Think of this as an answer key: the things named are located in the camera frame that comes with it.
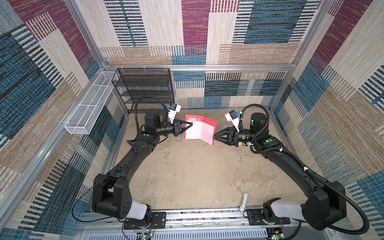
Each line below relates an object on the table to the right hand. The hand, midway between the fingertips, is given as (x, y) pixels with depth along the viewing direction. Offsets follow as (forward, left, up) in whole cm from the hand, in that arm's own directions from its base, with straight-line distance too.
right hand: (215, 139), depth 68 cm
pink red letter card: (+7, +6, -1) cm, 9 cm away
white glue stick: (-21, -14, -28) cm, 38 cm away
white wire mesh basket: (+24, +77, -11) cm, 81 cm away
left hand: (+9, +10, +1) cm, 14 cm away
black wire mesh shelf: (+51, +44, -10) cm, 68 cm away
